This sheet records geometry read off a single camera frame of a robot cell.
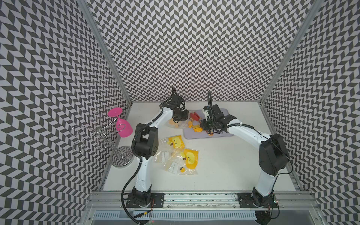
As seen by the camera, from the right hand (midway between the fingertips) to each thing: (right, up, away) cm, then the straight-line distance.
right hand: (202, 126), depth 90 cm
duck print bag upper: (-18, -11, +1) cm, 21 cm away
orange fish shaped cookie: (-2, -3, +9) cm, 10 cm away
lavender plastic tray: (-8, -6, +10) cm, 14 cm away
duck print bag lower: (-15, -20, -5) cm, 26 cm away
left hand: (-9, +5, +7) cm, 13 cm away
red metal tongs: (-4, +6, +6) cm, 9 cm away
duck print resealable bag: (-16, 0, +11) cm, 19 cm away
